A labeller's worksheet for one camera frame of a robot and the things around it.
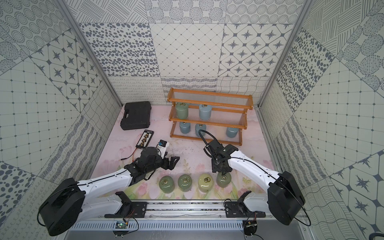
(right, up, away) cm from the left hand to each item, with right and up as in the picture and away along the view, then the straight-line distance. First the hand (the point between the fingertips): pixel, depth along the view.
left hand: (176, 157), depth 82 cm
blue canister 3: (+13, +16, +14) cm, 25 cm away
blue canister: (+16, +26, +6) cm, 31 cm away
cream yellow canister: (+16, -11, -8) cm, 21 cm away
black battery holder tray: (-24, +7, +16) cm, 30 cm away
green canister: (-4, -12, -7) cm, 15 cm away
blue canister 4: (+35, +13, +15) cm, 40 cm away
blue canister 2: (+3, +16, +18) cm, 24 cm away
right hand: (+25, -7, -1) cm, 26 cm away
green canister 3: (+2, +27, +6) cm, 27 cm away
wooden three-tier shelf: (+24, +23, +11) cm, 35 cm away
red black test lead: (-30, -1, +11) cm, 32 cm away
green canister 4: (+25, -11, -5) cm, 28 cm away
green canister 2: (+5, -11, -7) cm, 14 cm away
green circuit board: (-26, -30, -11) cm, 41 cm away
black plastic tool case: (-34, +24, +28) cm, 50 cm away
